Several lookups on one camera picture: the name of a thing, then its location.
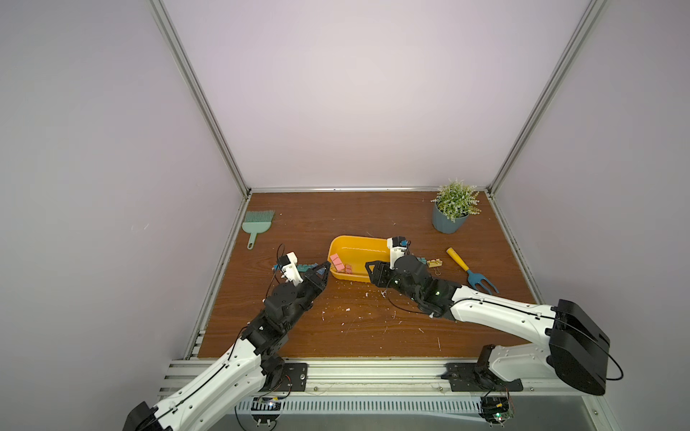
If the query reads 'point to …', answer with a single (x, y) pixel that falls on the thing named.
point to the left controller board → (265, 403)
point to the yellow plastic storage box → (358, 251)
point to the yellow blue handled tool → (473, 278)
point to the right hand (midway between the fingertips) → (369, 261)
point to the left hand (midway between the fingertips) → (335, 264)
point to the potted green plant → (455, 200)
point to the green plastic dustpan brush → (257, 222)
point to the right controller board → (495, 409)
